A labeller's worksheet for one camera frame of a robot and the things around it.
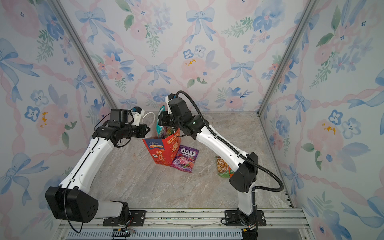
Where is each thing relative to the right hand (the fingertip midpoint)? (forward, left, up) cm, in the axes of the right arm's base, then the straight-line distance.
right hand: (157, 115), depth 72 cm
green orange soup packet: (-11, -35, -34) cm, 50 cm away
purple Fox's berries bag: (-6, -12, -32) cm, 35 cm away
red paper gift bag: (-9, -2, -16) cm, 18 cm away
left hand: (-1, +5, -8) cm, 10 cm away
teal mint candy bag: (-5, -2, -6) cm, 8 cm away
